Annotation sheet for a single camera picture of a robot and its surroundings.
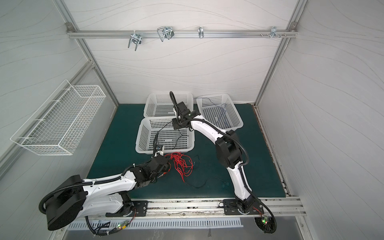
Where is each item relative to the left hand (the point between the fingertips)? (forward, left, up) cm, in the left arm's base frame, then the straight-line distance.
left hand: (168, 156), depth 86 cm
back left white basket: (+46, +13, -4) cm, 48 cm away
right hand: (+21, -4, +8) cm, 23 cm away
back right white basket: (+43, -35, -6) cm, 55 cm away
